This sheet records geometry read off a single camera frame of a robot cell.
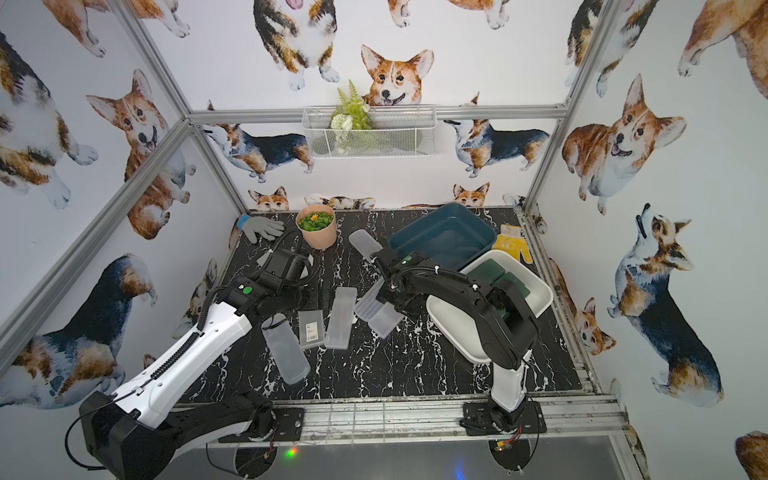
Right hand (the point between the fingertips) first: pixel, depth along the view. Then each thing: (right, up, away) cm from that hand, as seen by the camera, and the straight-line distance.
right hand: (388, 306), depth 86 cm
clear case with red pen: (-2, -5, +6) cm, 8 cm away
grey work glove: (-54, +25, +30) cm, 66 cm away
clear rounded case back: (-10, +18, +24) cm, 32 cm away
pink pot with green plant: (-25, +24, +15) cm, 38 cm away
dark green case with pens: (+33, +9, +12) cm, 36 cm away
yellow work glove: (+44, +18, +24) cm, 53 cm away
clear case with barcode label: (-23, -7, +2) cm, 24 cm away
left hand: (-16, +6, -8) cm, 19 cm away
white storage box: (+21, -4, +5) cm, 22 cm away
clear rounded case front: (-29, -12, 0) cm, 32 cm away
